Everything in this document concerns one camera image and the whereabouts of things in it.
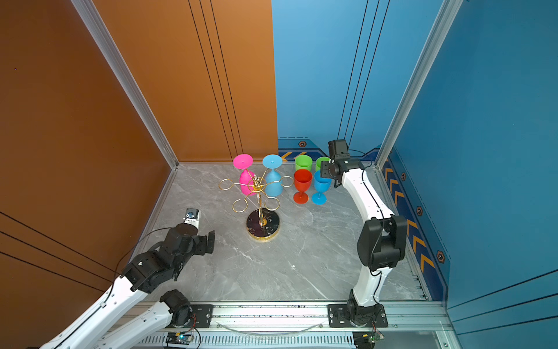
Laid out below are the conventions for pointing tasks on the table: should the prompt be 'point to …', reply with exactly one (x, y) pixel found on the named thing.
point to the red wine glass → (303, 178)
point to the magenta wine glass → (248, 183)
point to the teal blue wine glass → (273, 183)
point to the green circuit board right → (366, 339)
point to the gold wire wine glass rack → (262, 224)
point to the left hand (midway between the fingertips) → (202, 229)
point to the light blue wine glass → (321, 185)
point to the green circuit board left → (179, 338)
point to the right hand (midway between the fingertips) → (329, 169)
